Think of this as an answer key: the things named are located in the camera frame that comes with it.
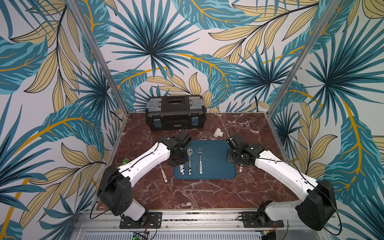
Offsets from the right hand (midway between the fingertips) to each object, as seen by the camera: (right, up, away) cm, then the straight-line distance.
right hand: (230, 156), depth 82 cm
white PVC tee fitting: (-3, +12, +21) cm, 25 cm away
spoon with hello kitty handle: (-37, -13, +4) cm, 40 cm away
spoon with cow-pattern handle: (-23, 0, +13) cm, 26 cm away
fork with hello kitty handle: (-16, -6, +10) cm, 20 cm away
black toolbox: (-37, +25, +13) cm, 47 cm away
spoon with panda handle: (+8, -9, +8) cm, 15 cm away
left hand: (-27, -3, -2) cm, 27 cm away
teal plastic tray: (-12, -4, +10) cm, 16 cm away
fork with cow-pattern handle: (-26, -6, -4) cm, 27 cm away
